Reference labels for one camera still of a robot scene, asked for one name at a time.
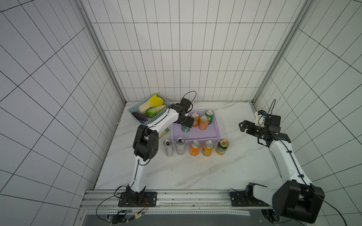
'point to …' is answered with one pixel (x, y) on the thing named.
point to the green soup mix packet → (166, 130)
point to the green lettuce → (152, 111)
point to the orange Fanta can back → (203, 122)
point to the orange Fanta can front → (194, 148)
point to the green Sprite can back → (210, 115)
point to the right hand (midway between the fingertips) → (241, 124)
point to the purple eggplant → (141, 117)
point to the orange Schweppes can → (208, 148)
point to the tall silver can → (180, 146)
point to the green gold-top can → (222, 147)
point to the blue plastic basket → (135, 108)
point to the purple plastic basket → (212, 133)
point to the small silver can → (168, 147)
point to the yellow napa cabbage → (154, 100)
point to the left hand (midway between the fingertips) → (183, 124)
